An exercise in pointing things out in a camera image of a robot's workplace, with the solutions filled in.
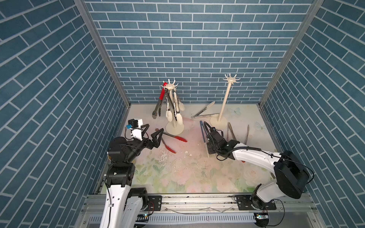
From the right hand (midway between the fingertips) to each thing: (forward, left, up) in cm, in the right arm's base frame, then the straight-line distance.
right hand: (211, 145), depth 89 cm
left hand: (-8, +27, +26) cm, 38 cm away
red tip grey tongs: (+7, +24, -6) cm, 25 cm away
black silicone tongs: (+11, +24, +24) cm, 36 cm away
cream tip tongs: (+28, +10, -5) cm, 30 cm away
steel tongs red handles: (+22, -15, -6) cm, 27 cm away
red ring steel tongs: (+14, +38, +10) cm, 42 cm away
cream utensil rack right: (+24, -8, -5) cm, 26 cm away
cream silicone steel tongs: (+11, +21, +24) cm, 34 cm away
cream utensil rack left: (+15, +28, -6) cm, 32 cm away
